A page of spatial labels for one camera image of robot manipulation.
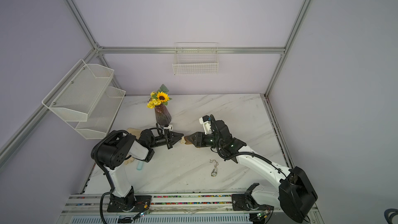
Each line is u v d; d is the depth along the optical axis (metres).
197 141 0.68
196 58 0.96
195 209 0.73
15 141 0.52
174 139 0.82
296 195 0.40
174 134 0.85
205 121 0.70
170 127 0.90
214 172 0.83
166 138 0.80
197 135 0.69
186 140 0.84
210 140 0.66
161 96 0.88
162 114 1.00
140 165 0.84
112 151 0.50
